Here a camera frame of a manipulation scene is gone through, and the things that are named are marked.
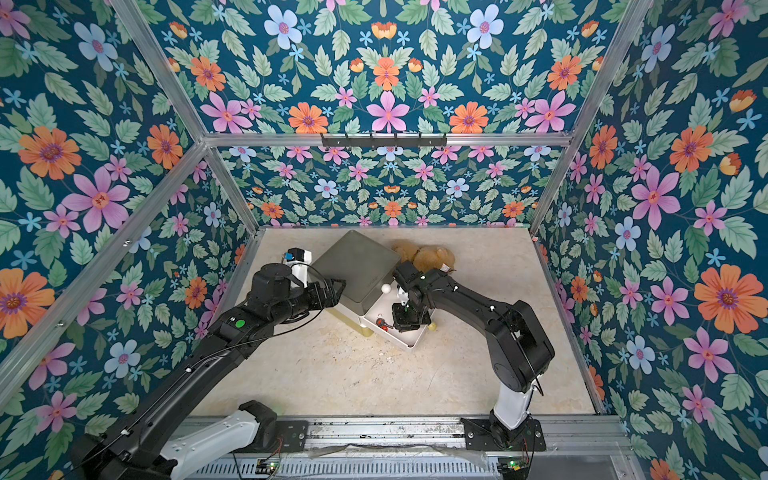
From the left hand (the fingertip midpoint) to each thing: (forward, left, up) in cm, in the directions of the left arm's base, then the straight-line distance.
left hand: (337, 283), depth 73 cm
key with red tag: (-3, -10, -18) cm, 21 cm away
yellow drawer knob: (-7, -24, -14) cm, 29 cm away
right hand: (-4, -15, -18) cm, 24 cm away
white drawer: (+1, -10, -16) cm, 19 cm away
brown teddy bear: (+17, -25, -13) cm, 33 cm away
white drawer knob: (+2, -12, -7) cm, 14 cm away
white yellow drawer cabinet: (-1, -1, -16) cm, 16 cm away
